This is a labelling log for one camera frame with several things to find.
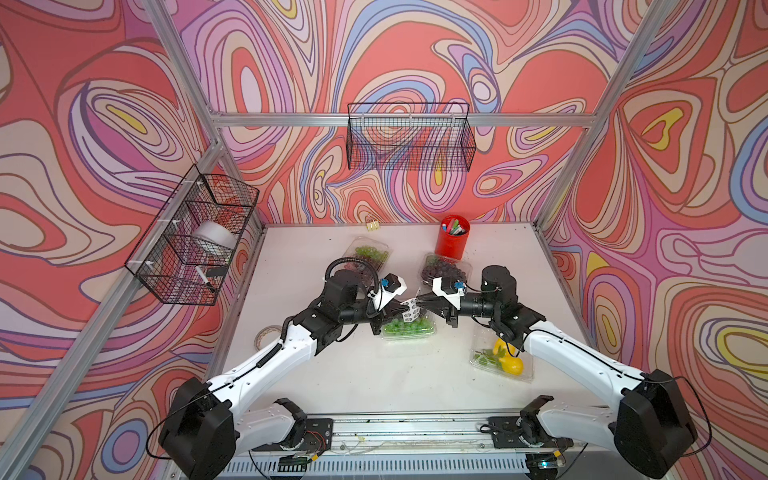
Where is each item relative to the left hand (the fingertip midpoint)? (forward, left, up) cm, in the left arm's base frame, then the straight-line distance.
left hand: (408, 309), depth 73 cm
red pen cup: (+34, -18, -10) cm, 39 cm away
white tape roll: (+13, +48, +11) cm, 51 cm away
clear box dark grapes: (+26, -11, -15) cm, 32 cm away
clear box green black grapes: (+3, +2, -17) cm, 17 cm away
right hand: (+1, -3, 0) cm, 3 cm away
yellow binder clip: (+48, +11, -19) cm, 53 cm away
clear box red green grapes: (+33, +10, -17) cm, 38 cm away
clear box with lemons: (-3, -25, -21) cm, 33 cm away
